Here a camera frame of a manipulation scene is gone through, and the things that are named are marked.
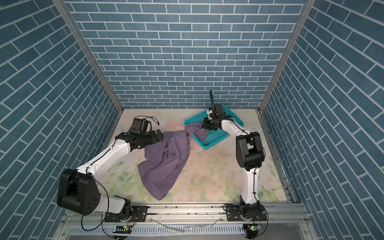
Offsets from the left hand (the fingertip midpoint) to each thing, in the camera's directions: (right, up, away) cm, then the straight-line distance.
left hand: (158, 137), depth 87 cm
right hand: (+25, +8, +11) cm, 29 cm away
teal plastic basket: (+35, 0, +4) cm, 35 cm away
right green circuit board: (+51, -42, -16) cm, 68 cm away
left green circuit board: (-13, -44, -15) cm, 48 cm away
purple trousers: (+4, -10, +3) cm, 11 cm away
